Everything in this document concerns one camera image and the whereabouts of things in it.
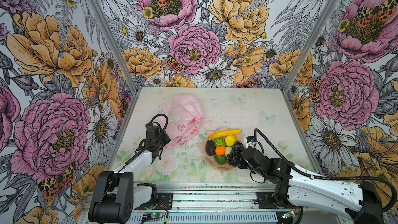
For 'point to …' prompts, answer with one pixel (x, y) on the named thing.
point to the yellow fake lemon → (230, 140)
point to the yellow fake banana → (224, 133)
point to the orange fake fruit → (220, 150)
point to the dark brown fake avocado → (210, 148)
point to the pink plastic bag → (185, 117)
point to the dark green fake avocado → (221, 159)
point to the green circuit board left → (151, 215)
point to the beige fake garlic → (227, 150)
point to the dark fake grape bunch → (238, 147)
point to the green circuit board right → (288, 214)
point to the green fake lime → (219, 141)
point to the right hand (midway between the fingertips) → (237, 162)
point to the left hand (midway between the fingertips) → (167, 139)
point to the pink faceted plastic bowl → (210, 159)
